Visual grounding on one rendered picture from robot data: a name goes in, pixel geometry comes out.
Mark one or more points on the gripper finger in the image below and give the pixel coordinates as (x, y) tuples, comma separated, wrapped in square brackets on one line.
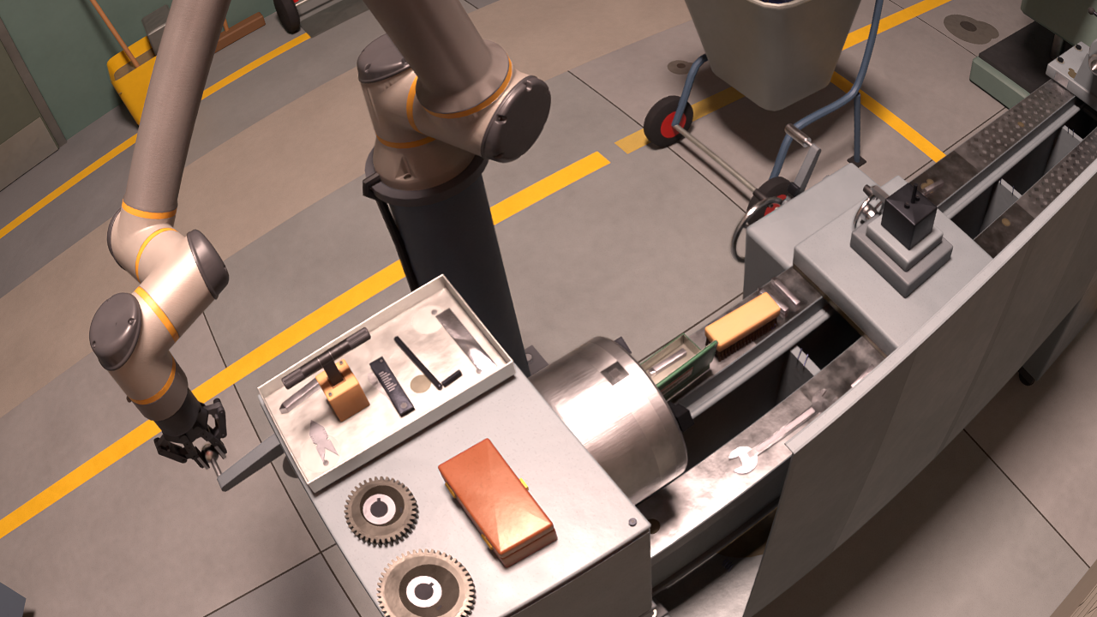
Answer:
[(212, 435), (174, 447)]

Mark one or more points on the copper coloured box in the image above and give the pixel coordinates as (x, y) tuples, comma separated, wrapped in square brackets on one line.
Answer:
[(497, 506)]

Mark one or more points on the grey change gear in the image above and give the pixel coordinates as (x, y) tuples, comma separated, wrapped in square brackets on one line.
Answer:
[(360, 527), (398, 600)]

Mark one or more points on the beige bin on blue trolley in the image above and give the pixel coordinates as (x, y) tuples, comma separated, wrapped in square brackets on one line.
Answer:
[(771, 51)]

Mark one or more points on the white tool tray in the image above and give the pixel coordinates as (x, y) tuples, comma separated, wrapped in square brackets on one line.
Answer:
[(343, 446)]

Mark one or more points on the grey compound slide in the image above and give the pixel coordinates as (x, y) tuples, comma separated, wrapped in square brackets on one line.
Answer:
[(900, 266)]

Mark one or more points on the black thread gauge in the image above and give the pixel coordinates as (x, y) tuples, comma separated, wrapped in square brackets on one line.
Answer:
[(392, 386)]

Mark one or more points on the silver lathe chuck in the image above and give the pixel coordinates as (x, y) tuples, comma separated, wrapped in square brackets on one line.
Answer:
[(613, 420)]

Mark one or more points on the steel fishtail centre gauge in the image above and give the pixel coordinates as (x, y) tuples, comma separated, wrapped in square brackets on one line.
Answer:
[(323, 446)]

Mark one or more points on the grey lathe lever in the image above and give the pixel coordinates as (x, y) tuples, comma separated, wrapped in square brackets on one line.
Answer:
[(248, 464)]

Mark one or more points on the silver scriber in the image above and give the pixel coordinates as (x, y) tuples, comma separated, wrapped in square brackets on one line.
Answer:
[(297, 398)]

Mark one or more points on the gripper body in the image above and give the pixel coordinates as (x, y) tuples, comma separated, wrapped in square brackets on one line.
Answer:
[(176, 410)]

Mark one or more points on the grey tailstock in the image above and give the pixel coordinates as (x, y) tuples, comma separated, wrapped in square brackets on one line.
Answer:
[(1073, 73)]

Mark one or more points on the black carriage handwheel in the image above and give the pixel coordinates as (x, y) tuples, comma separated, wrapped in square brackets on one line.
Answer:
[(765, 199)]

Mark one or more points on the silver flat spanner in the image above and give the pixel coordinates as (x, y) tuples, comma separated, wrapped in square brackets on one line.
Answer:
[(771, 444)]

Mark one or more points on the steel forked gauge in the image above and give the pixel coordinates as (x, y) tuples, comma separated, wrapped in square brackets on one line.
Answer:
[(463, 336)]

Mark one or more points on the black hex key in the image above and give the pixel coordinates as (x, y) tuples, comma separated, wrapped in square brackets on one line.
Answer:
[(418, 362)]

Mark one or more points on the black tool post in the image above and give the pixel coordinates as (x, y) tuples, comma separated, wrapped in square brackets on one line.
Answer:
[(908, 221)]

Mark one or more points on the wooden back brush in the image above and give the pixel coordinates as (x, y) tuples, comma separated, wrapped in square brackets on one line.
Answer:
[(744, 324)]

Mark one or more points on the brass key holster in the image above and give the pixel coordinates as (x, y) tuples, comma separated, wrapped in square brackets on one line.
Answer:
[(344, 398)]

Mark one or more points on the green machine base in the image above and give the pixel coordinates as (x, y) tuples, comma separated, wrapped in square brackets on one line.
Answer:
[(1011, 64)]

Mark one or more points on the yellow dustpan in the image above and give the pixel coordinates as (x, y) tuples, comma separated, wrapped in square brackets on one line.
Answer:
[(128, 86)]

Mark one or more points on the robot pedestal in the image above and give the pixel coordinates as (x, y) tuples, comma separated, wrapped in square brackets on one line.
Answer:
[(463, 248)]

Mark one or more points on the green flat tray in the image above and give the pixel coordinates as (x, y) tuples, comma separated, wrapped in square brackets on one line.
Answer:
[(690, 370)]

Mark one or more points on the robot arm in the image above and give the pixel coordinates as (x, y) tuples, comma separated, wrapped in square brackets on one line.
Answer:
[(163, 128)]

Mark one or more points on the black chuck key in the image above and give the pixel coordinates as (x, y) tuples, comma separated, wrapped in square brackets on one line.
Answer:
[(326, 358)]

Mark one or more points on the grey lathe body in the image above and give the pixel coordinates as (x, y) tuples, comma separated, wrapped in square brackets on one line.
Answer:
[(900, 411)]

